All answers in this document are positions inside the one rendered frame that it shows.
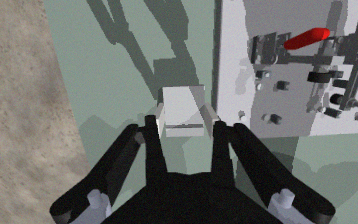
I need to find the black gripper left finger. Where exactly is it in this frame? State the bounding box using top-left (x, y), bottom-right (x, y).
top-left (49, 103), bottom-right (176, 224)

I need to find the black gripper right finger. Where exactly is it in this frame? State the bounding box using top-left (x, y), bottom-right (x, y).
top-left (204, 103), bottom-right (336, 224)

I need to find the grey fixture plate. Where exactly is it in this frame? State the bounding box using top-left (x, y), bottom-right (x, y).
top-left (214, 0), bottom-right (358, 139)

